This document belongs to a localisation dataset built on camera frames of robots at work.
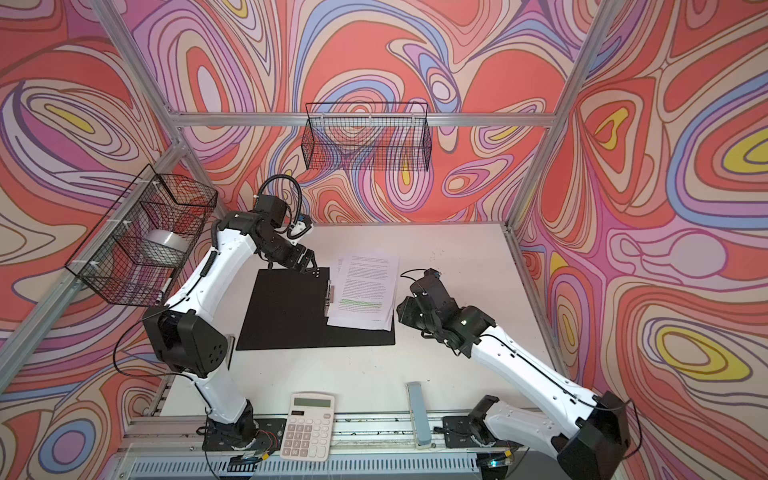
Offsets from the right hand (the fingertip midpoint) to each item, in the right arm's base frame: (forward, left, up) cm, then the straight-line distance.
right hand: (403, 317), depth 77 cm
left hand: (+17, +27, +5) cm, 32 cm away
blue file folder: (+12, +37, -15) cm, 42 cm away
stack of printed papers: (+19, +12, -16) cm, 27 cm away
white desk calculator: (-22, +25, -14) cm, 36 cm away
